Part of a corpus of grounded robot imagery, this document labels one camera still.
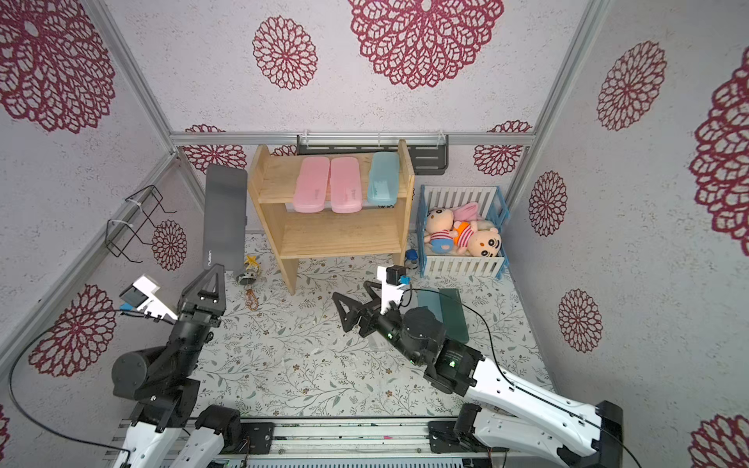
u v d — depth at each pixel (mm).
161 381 460
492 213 1135
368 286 644
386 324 536
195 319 475
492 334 925
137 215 782
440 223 1052
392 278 516
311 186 703
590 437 398
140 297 461
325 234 921
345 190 689
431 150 967
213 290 523
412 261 1065
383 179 715
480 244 1001
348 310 530
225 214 537
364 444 737
